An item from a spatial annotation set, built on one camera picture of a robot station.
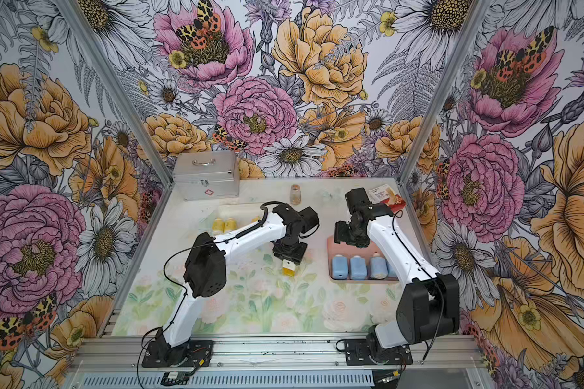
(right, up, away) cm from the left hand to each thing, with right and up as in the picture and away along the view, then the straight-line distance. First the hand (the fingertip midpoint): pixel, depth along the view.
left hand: (287, 264), depth 85 cm
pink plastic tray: (+16, +7, -11) cm, 20 cm away
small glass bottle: (+2, +25, +27) cm, 36 cm away
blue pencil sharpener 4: (+35, -2, 0) cm, 35 cm away
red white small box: (+42, +25, +26) cm, 55 cm away
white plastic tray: (-27, +15, +13) cm, 33 cm away
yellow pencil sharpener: (-27, +12, +11) cm, 32 cm away
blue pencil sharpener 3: (+31, -1, -1) cm, 31 cm away
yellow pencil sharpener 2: (-23, +13, +11) cm, 28 cm away
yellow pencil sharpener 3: (0, -1, 0) cm, 1 cm away
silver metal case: (-41, +33, +26) cm, 59 cm away
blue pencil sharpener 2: (+24, -2, -1) cm, 24 cm away
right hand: (+19, +7, -2) cm, 20 cm away
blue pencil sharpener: (+18, -1, -1) cm, 18 cm away
